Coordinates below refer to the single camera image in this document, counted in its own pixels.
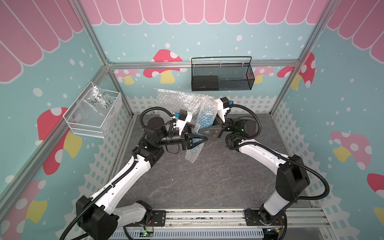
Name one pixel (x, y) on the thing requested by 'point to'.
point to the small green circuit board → (145, 234)
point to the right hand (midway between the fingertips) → (196, 127)
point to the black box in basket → (205, 83)
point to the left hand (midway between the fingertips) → (205, 137)
